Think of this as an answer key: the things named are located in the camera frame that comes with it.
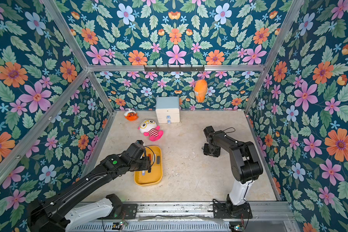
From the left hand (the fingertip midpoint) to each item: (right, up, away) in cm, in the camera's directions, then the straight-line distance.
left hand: (149, 161), depth 78 cm
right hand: (+36, +1, +17) cm, 40 cm away
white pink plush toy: (-6, +18, +24) cm, 30 cm away
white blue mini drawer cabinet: (+7, +31, +24) cm, 40 cm away
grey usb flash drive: (+2, -3, +15) cm, 16 cm away
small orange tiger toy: (-23, +27, +33) cm, 49 cm away
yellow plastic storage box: (+1, -11, +8) cm, 14 cm away
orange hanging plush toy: (+30, +44, +20) cm, 57 cm away
